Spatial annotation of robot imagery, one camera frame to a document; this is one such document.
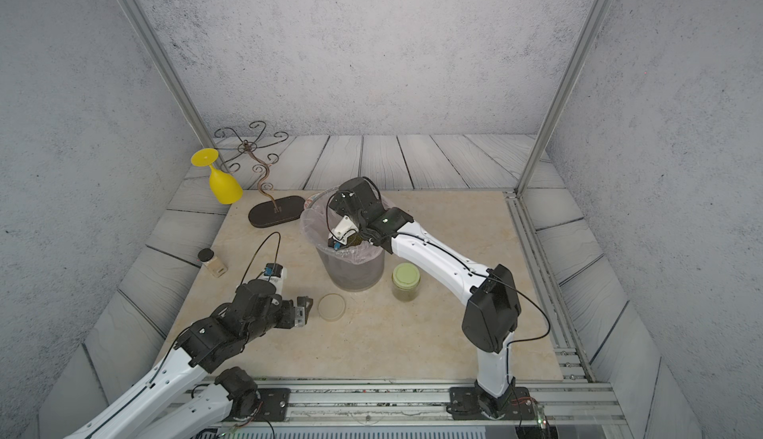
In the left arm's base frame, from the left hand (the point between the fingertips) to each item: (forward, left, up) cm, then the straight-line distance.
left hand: (302, 302), depth 77 cm
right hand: (+23, -12, +18) cm, 32 cm away
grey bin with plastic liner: (+6, -15, +6) cm, 17 cm away
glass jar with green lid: (+7, -27, -4) cm, 28 cm away
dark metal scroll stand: (+43, +24, -12) cm, 51 cm away
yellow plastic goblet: (+35, +29, +9) cm, 46 cm away
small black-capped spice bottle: (+16, +32, -6) cm, 36 cm away
